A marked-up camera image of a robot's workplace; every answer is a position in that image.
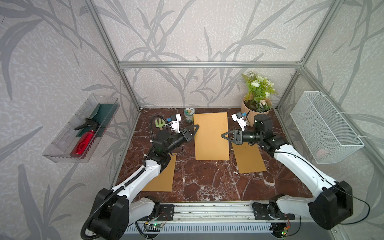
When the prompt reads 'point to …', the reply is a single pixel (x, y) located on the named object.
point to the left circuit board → (154, 227)
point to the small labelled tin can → (189, 112)
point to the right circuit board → (284, 232)
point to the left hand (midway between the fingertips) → (199, 129)
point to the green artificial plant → (260, 90)
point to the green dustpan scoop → (101, 115)
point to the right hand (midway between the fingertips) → (222, 136)
